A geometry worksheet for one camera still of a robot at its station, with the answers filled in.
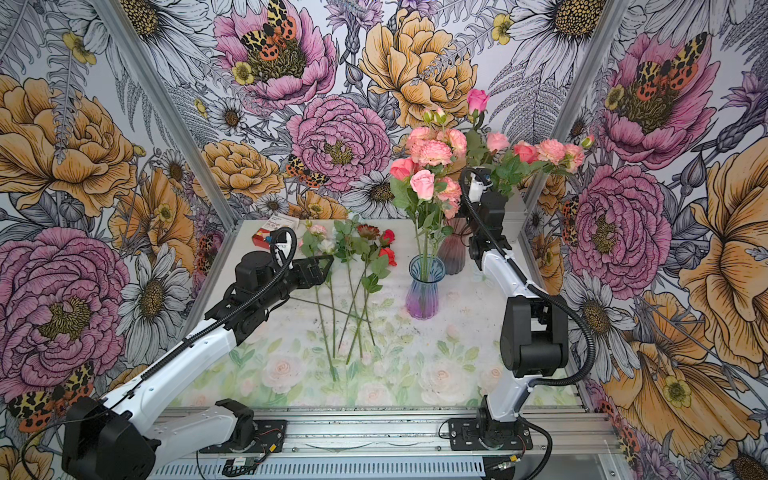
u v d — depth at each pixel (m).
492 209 0.65
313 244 1.08
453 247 1.02
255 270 0.58
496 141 0.81
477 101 0.70
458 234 0.81
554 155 0.76
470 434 0.73
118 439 0.38
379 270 1.05
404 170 0.75
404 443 0.74
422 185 0.63
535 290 0.51
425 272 0.85
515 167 0.82
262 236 1.12
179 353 0.48
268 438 0.75
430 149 0.66
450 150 0.68
